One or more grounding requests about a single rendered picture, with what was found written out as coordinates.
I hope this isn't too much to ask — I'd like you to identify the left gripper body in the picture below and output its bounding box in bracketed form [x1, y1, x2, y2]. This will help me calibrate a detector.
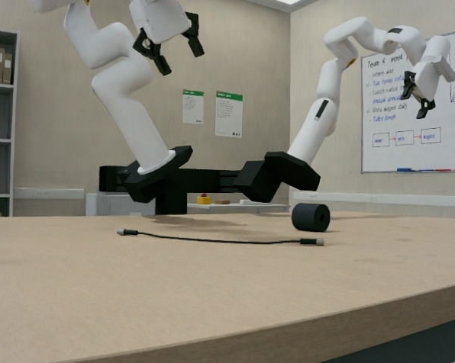
[410, 62, 440, 103]

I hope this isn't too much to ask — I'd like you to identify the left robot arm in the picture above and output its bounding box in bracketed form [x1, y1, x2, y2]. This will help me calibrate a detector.
[287, 17, 455, 165]

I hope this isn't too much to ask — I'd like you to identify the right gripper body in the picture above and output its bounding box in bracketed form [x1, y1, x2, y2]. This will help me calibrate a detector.
[129, 0, 190, 49]

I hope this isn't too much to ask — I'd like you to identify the black cable plug with metal tip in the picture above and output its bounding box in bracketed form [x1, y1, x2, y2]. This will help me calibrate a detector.
[117, 228, 138, 236]

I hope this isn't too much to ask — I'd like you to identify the dark grey hollow cylinder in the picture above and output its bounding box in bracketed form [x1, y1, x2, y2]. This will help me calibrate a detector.
[292, 203, 331, 232]

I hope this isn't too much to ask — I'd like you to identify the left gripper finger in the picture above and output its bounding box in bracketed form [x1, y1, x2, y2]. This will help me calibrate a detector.
[416, 98, 436, 119]
[400, 71, 417, 100]

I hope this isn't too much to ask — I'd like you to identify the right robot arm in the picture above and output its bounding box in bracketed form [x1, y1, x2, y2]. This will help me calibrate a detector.
[29, 0, 176, 175]

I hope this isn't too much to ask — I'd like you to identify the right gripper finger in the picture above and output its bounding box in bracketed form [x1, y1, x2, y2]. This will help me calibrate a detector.
[132, 28, 172, 76]
[181, 11, 205, 58]

